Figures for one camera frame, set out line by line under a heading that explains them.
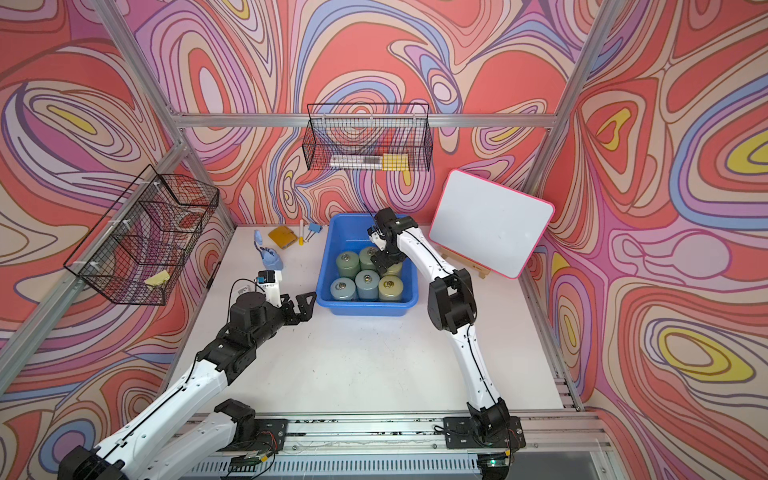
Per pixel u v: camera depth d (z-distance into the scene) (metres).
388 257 0.85
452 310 0.62
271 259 1.01
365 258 0.98
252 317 0.59
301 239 1.15
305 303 0.72
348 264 0.98
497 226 0.91
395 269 0.94
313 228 1.19
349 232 1.14
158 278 0.72
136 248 0.75
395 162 0.82
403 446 0.73
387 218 0.82
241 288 0.99
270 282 0.68
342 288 0.91
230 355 0.56
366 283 0.93
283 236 1.15
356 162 0.82
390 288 0.91
